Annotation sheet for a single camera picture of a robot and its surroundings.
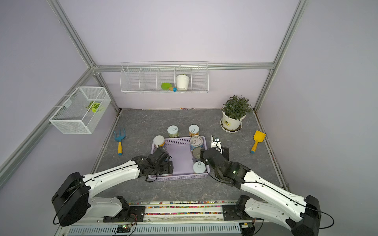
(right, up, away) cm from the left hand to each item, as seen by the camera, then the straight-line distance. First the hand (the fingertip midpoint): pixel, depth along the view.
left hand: (167, 169), depth 84 cm
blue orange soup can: (+17, +15, +5) cm, 23 cm away
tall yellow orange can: (-5, +16, +3) cm, 17 cm away
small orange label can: (+15, +22, +18) cm, 32 cm away
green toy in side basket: (-40, +36, -3) cm, 54 cm away
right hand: (+24, +14, -8) cm, 29 cm away
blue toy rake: (-38, +15, +20) cm, 46 cm away
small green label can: (+1, +21, +18) cm, 28 cm away
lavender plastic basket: (+6, +8, +12) cm, 16 cm away
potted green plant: (+42, +35, +12) cm, 56 cm away
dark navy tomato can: (+17, +9, -1) cm, 19 cm away
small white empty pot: (+8, +53, +9) cm, 54 cm away
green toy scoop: (-3, +52, +16) cm, 54 cm away
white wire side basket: (-49, +34, 0) cm, 59 cm away
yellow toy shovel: (+61, +16, +20) cm, 66 cm away
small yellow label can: (+18, +1, 0) cm, 18 cm away
